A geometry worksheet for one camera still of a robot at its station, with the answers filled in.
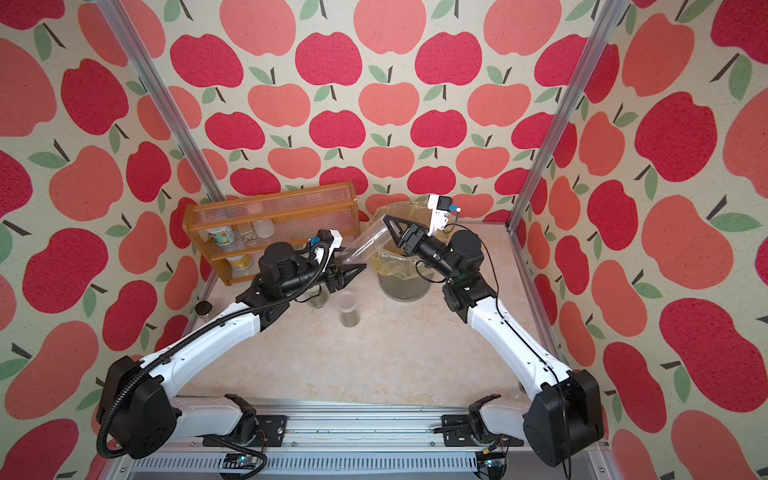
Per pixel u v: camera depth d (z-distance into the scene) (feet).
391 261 2.57
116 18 2.29
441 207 2.02
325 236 1.95
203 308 2.89
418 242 1.96
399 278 2.70
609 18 2.30
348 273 2.18
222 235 3.00
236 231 3.11
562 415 1.23
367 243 2.36
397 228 2.24
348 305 2.79
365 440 2.41
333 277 2.12
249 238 3.13
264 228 3.14
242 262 3.39
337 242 2.02
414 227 1.97
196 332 1.59
